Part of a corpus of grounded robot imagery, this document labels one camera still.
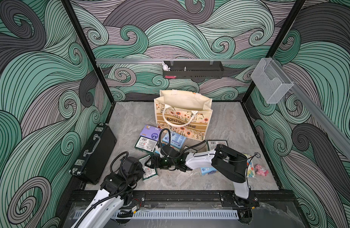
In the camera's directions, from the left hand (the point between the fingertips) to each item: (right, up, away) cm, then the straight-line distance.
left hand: (145, 170), depth 79 cm
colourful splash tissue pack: (+59, -1, -1) cm, 59 cm away
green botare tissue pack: (-1, +12, +9) cm, 15 cm away
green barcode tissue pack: (+41, +12, +10) cm, 44 cm away
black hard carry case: (-25, +10, -10) cm, 29 cm away
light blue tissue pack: (+18, +15, +11) cm, 26 cm away
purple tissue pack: (+1, +19, +14) cm, 24 cm away
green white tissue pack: (+2, 0, -1) cm, 3 cm away
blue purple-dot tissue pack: (+34, -1, 0) cm, 34 cm away
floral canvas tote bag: (+25, +33, +1) cm, 41 cm away
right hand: (+1, +1, +1) cm, 1 cm away
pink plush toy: (+66, -1, +1) cm, 66 cm away
